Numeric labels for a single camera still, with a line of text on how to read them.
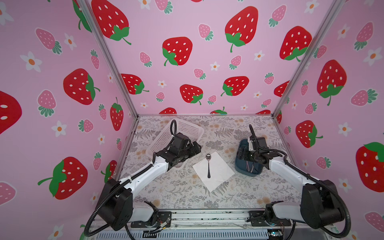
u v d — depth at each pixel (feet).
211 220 2.45
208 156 3.13
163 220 2.39
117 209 1.33
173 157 1.97
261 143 2.25
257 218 2.40
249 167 3.04
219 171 2.98
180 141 2.07
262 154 2.17
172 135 2.12
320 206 1.36
